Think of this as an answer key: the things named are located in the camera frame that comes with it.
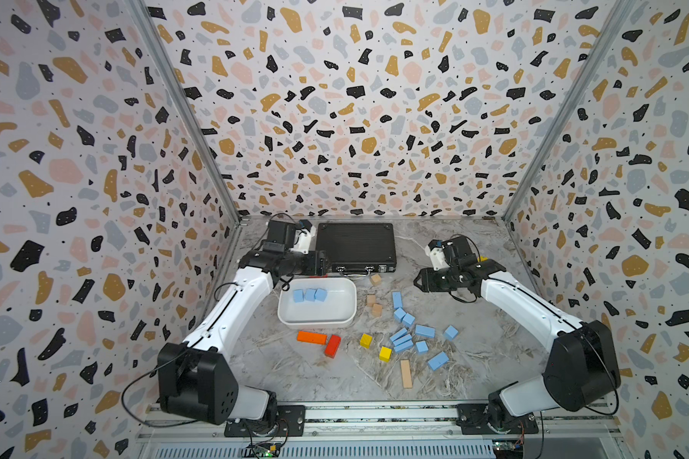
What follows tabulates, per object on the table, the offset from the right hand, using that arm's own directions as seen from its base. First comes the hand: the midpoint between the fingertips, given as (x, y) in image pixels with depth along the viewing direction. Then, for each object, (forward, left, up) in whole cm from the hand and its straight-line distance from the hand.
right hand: (421, 281), depth 87 cm
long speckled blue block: (+1, +6, -13) cm, 15 cm away
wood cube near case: (+7, +14, -11) cm, 19 cm away
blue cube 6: (-16, 0, -12) cm, 19 cm away
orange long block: (-14, +33, -12) cm, 38 cm away
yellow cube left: (-15, +16, -10) cm, 24 cm away
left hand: (+1, +29, +8) cm, 30 cm away
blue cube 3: (-5, +6, -12) cm, 14 cm away
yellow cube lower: (-18, +11, -12) cm, 24 cm away
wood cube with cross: (-1, +15, -11) cm, 19 cm away
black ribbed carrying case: (+20, +20, -9) cm, 30 cm away
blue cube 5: (-11, -9, -12) cm, 19 cm away
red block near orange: (-16, +27, -12) cm, 33 cm away
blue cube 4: (-8, +3, -11) cm, 14 cm away
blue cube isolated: (+1, +32, -10) cm, 34 cm away
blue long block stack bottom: (-16, +5, -12) cm, 20 cm away
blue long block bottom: (-19, -5, -13) cm, 24 cm away
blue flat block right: (-10, -2, -14) cm, 17 cm away
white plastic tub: (-1, +32, -13) cm, 34 cm away
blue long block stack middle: (-14, +6, -11) cm, 18 cm away
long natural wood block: (-23, +5, -13) cm, 27 cm away
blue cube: (0, +39, -10) cm, 41 cm away
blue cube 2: (0, +35, -10) cm, 37 cm away
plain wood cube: (-3, +13, -12) cm, 18 cm away
